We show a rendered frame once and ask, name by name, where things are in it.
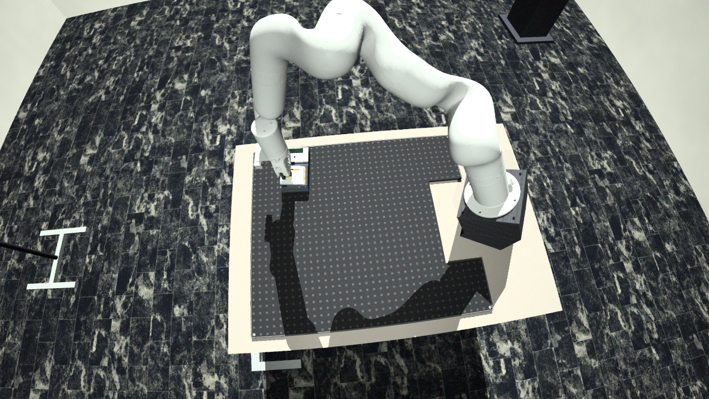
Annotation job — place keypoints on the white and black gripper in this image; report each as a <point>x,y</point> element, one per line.
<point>283,166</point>

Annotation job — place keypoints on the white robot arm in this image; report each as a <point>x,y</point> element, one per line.
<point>346,29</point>

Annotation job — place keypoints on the white cassette with yellow panel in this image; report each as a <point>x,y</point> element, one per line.
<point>297,178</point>

